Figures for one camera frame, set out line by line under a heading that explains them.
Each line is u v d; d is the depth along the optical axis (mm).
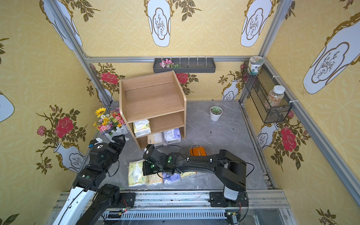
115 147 649
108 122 878
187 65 917
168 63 878
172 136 901
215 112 1029
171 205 732
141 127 777
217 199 737
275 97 652
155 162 596
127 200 735
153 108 746
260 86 930
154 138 901
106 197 627
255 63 846
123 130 967
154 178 764
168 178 781
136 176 717
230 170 433
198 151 838
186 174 781
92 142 651
